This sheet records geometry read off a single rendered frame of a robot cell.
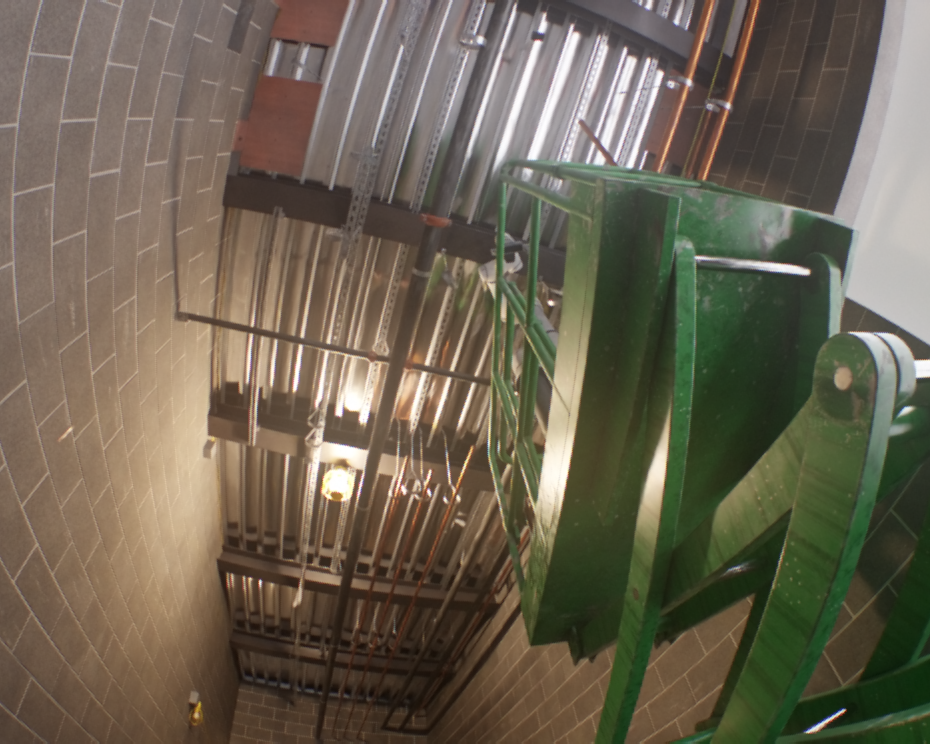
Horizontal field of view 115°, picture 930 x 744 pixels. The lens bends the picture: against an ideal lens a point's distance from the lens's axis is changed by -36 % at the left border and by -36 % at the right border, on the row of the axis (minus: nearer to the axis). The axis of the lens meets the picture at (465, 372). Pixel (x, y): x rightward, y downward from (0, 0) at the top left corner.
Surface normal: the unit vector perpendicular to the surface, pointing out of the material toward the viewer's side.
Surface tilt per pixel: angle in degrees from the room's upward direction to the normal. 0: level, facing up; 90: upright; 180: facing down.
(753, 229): 180
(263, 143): 180
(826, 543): 90
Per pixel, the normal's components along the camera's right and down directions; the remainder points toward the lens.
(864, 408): -1.00, 0.04
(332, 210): 0.10, 0.47
